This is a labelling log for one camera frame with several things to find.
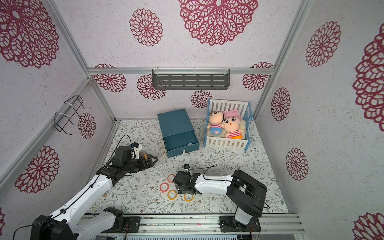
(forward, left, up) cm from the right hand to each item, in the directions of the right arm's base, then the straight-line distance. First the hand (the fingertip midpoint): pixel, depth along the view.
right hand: (190, 185), depth 88 cm
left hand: (+7, +21, +15) cm, 26 cm away
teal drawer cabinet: (+21, +7, +24) cm, 32 cm away
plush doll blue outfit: (+42, -17, +14) cm, 47 cm away
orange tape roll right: (-9, +1, +1) cm, 9 cm away
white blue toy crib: (+50, -37, +15) cm, 64 cm away
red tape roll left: (-2, +15, +2) cm, 15 cm away
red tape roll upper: (+3, +14, +1) cm, 14 cm away
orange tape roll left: (-6, +10, +1) cm, 12 cm away
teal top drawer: (+18, +5, +17) cm, 25 cm away
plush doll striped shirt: (+35, -26, +15) cm, 46 cm away
